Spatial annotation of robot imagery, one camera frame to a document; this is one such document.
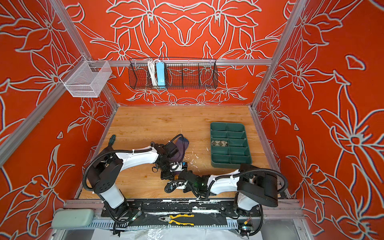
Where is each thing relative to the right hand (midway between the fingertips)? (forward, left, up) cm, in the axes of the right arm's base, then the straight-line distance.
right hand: (178, 175), depth 83 cm
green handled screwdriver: (+23, +45, +1) cm, 51 cm away
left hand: (0, +3, -1) cm, 3 cm away
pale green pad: (-20, +49, +3) cm, 53 cm away
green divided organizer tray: (+15, -38, -3) cm, 40 cm away
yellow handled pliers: (-21, +3, 0) cm, 21 cm away
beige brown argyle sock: (+18, -26, +4) cm, 32 cm away
